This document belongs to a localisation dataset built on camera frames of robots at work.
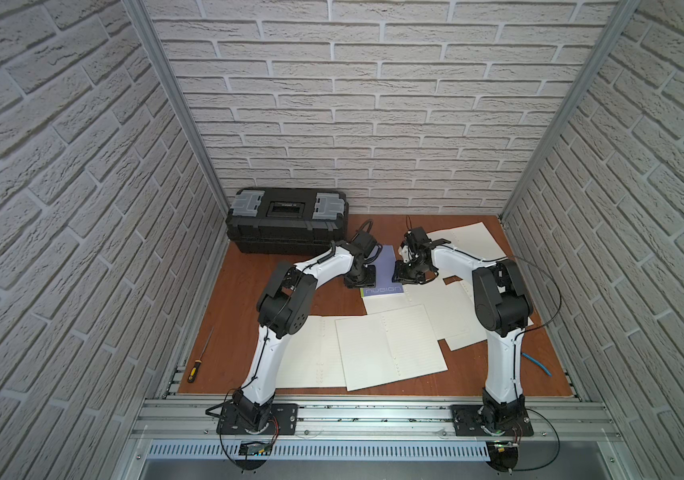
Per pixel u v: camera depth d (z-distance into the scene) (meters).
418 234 0.84
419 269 0.86
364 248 0.81
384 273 1.04
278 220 0.95
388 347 0.85
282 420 0.73
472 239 1.14
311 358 0.84
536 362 0.83
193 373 0.81
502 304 0.55
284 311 0.57
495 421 0.65
